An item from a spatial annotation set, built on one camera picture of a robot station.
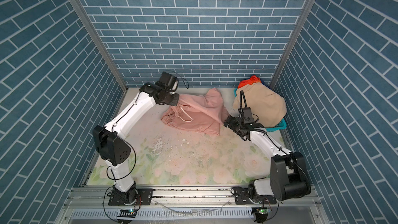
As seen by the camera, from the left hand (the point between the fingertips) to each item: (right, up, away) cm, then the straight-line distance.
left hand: (175, 99), depth 86 cm
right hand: (+30, -13, +4) cm, 34 cm away
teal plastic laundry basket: (+62, -15, +4) cm, 64 cm away
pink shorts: (+16, -8, +3) cm, 18 cm away
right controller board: (+43, -54, -15) cm, 71 cm away
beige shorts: (+56, -4, +10) cm, 57 cm away
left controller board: (-18, -54, -14) cm, 59 cm away
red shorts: (+50, +14, +19) cm, 55 cm away
